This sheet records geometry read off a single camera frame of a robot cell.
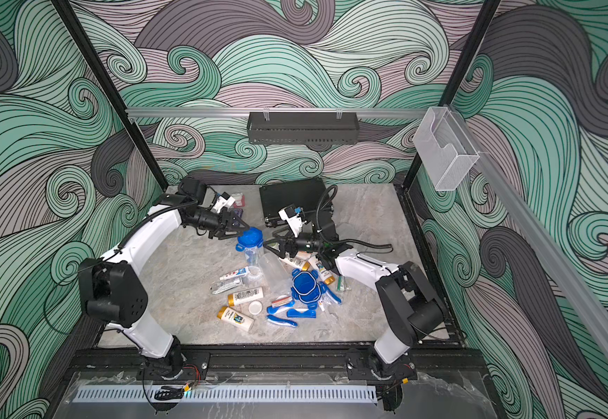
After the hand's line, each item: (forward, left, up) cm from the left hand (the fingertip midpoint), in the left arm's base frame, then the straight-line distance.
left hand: (245, 228), depth 79 cm
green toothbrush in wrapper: (-8, -31, -21) cm, 38 cm away
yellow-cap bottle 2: (-21, +3, -19) cm, 28 cm away
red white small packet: (-15, -11, -20) cm, 28 cm away
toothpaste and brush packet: (-13, -27, -20) cm, 36 cm away
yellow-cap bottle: (-14, +4, -20) cm, 25 cm away
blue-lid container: (0, 0, -8) cm, 8 cm away
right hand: (-3, -7, -2) cm, 8 cm away
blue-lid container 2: (-4, -7, -22) cm, 24 cm away
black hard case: (+32, -21, -19) cm, 43 cm away
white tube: (-10, +9, -20) cm, 24 cm away
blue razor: (-21, -12, -21) cm, 32 cm away
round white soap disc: (-17, -3, -20) cm, 27 cm away
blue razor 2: (-18, -8, -20) cm, 28 cm away
